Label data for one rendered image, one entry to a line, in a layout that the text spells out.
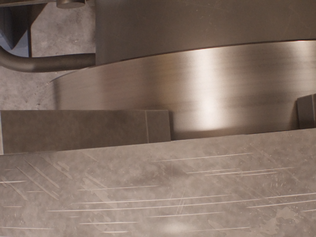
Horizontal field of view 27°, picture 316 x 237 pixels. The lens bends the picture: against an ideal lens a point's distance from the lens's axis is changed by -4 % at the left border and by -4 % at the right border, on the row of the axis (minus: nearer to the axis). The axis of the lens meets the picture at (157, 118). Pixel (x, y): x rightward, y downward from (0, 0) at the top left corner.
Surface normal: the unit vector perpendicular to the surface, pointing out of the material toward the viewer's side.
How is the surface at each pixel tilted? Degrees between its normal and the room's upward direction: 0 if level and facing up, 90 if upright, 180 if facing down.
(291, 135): 34
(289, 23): 4
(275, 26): 6
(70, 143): 50
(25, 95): 0
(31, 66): 28
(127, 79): 41
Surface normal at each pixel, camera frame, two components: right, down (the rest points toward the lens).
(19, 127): 0.82, -0.10
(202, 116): -0.31, -0.02
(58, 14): 0.11, -0.05
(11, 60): -0.09, -0.28
